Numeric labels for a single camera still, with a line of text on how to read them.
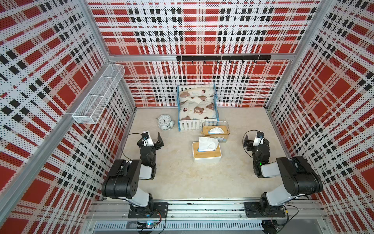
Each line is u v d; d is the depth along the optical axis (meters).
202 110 1.08
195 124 1.03
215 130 0.99
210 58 0.90
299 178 0.45
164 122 1.07
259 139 0.77
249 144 0.82
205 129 1.00
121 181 0.45
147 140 0.75
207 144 0.90
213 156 0.86
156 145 0.81
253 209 0.72
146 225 0.69
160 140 0.82
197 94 1.10
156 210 0.73
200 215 0.73
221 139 0.96
